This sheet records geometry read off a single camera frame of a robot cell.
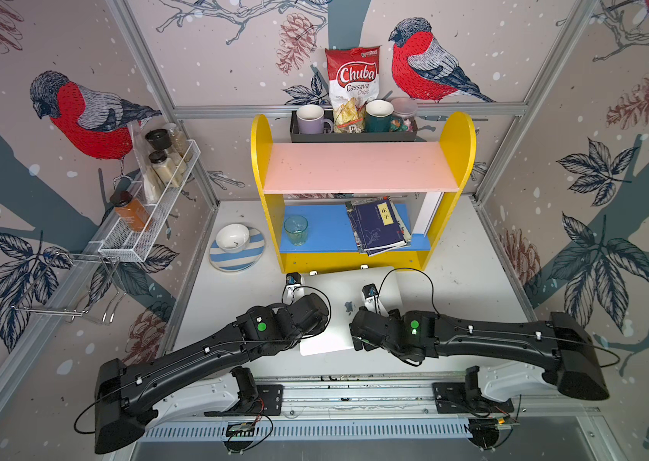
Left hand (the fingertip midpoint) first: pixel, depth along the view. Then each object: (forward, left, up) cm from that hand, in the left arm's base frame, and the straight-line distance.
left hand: (321, 310), depth 74 cm
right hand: (-2, -12, -5) cm, 13 cm away
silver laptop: (+8, -6, -4) cm, 11 cm away
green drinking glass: (+26, +8, +3) cm, 28 cm away
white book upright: (+25, -31, +11) cm, 42 cm away
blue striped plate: (+24, +33, -15) cm, 43 cm away
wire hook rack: (-3, +50, +21) cm, 54 cm away
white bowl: (+32, +34, -12) cm, 49 cm away
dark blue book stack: (+27, -17, +1) cm, 32 cm away
